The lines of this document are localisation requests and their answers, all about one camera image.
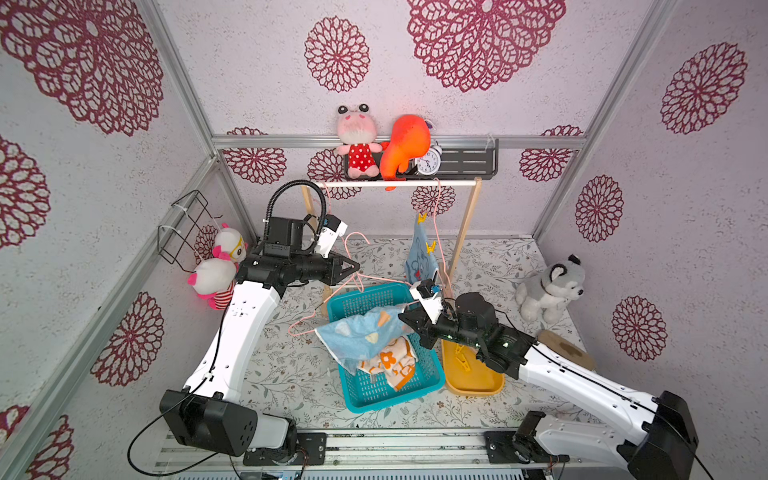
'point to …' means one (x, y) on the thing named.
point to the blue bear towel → (419, 266)
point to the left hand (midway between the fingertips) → (356, 269)
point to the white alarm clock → (430, 163)
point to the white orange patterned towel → (397, 362)
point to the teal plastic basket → (364, 390)
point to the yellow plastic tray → (465, 373)
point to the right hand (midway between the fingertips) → (400, 313)
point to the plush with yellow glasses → (229, 244)
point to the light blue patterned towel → (349, 339)
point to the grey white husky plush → (549, 294)
